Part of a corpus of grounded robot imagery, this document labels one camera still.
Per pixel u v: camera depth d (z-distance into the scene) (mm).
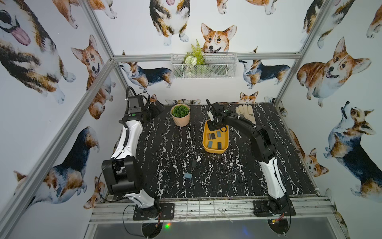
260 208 734
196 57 818
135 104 641
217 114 793
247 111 1170
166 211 733
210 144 993
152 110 754
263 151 584
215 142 996
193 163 902
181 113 1014
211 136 1014
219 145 977
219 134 1038
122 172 489
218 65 924
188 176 853
